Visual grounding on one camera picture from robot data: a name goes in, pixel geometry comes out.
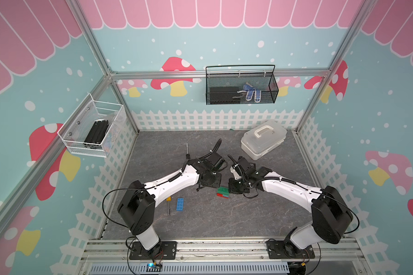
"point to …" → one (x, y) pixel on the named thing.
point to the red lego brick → (221, 195)
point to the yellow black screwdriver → (168, 199)
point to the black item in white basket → (97, 132)
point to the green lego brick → (223, 190)
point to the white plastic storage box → (259, 140)
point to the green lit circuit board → (152, 267)
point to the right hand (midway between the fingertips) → (227, 189)
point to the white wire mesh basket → (88, 131)
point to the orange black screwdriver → (187, 155)
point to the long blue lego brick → (180, 202)
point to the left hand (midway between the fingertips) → (214, 184)
